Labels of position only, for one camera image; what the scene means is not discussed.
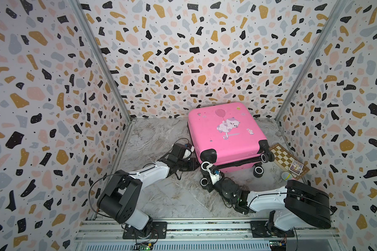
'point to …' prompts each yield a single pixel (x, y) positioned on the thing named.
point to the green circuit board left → (145, 246)
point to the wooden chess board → (283, 157)
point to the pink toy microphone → (286, 176)
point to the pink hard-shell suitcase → (230, 136)
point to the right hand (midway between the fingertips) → (204, 172)
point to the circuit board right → (277, 245)
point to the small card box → (296, 167)
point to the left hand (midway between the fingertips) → (202, 165)
